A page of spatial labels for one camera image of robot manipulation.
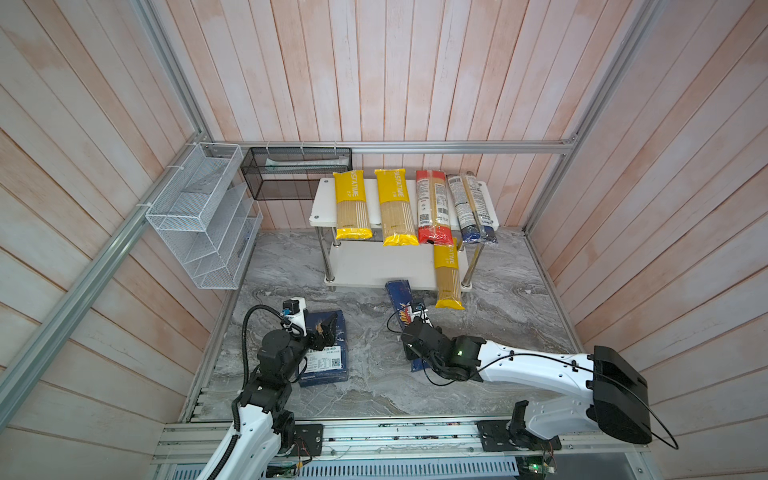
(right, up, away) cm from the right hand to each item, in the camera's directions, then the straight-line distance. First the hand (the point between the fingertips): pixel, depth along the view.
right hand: (407, 332), depth 82 cm
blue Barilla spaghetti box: (-2, +10, +3) cm, 10 cm away
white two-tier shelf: (-12, +19, +18) cm, 29 cm away
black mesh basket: (-40, +51, +23) cm, 69 cm away
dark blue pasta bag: (-21, -8, -4) cm, 23 cm away
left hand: (-23, +4, -2) cm, 24 cm away
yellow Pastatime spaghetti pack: (+15, +14, +15) cm, 25 cm away
